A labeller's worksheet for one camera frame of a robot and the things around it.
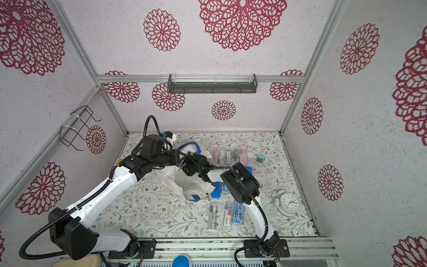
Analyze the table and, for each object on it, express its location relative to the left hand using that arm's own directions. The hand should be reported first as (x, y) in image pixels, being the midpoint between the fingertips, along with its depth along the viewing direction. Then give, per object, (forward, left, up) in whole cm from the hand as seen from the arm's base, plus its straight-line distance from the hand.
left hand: (186, 157), depth 77 cm
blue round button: (-38, +1, -22) cm, 44 cm away
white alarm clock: (-14, -50, -21) cm, 56 cm away
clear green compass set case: (+18, -26, -24) cm, 40 cm away
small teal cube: (+16, -42, -24) cm, 51 cm away
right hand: (+9, +9, -16) cm, 20 cm away
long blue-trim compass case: (-18, -25, -23) cm, 39 cm away
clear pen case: (+17, -22, -24) cm, 37 cm away
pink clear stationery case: (+18, -32, -24) cm, 44 cm away
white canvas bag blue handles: (-6, 0, -20) cm, 21 cm away
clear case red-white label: (-19, -20, -23) cm, 36 cm away
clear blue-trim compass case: (-5, -19, -23) cm, 30 cm away
